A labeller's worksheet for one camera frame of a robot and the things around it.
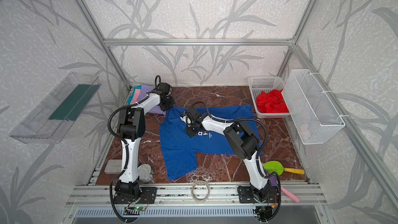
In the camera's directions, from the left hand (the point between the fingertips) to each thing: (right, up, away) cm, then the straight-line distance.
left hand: (174, 99), depth 108 cm
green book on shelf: (-32, -1, -43) cm, 54 cm away
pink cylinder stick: (+64, -46, -36) cm, 87 cm away
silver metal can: (-7, -37, -32) cm, 49 cm away
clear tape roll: (+18, -47, -36) cm, 62 cm away
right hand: (+12, -17, -12) cm, 24 cm away
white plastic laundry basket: (+73, +13, +20) cm, 77 cm away
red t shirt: (+69, -1, -2) cm, 69 cm away
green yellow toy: (+60, -35, -28) cm, 75 cm away
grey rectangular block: (-26, -35, -28) cm, 52 cm away
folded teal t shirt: (-35, +5, +11) cm, 37 cm away
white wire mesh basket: (+67, -8, -46) cm, 82 cm away
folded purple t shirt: (-21, +7, 0) cm, 22 cm away
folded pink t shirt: (-29, +3, +3) cm, 29 cm away
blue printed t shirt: (+7, -30, -21) cm, 37 cm away
